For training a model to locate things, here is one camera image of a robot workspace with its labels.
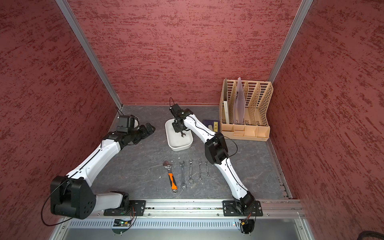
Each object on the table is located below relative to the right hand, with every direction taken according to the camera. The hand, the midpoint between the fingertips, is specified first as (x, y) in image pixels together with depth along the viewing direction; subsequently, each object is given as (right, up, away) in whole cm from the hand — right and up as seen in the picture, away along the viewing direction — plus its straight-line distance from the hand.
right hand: (180, 129), depth 99 cm
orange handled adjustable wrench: (-3, -28, -16) cm, 32 cm away
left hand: (-17, -2, -14) cm, 22 cm away
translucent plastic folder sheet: (+41, +15, +4) cm, 44 cm away
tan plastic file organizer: (+51, +2, -1) cm, 51 cm away
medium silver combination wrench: (+8, -28, -14) cm, 32 cm away
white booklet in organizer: (+29, +11, -9) cm, 32 cm away
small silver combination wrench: (+13, -21, -9) cm, 26 cm away
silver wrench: (+2, -3, -3) cm, 4 cm away
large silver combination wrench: (+3, -30, -17) cm, 35 cm away
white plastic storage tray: (-3, -9, 0) cm, 9 cm away
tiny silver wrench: (+17, -23, -11) cm, 30 cm away
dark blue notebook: (+24, +3, +9) cm, 26 cm away
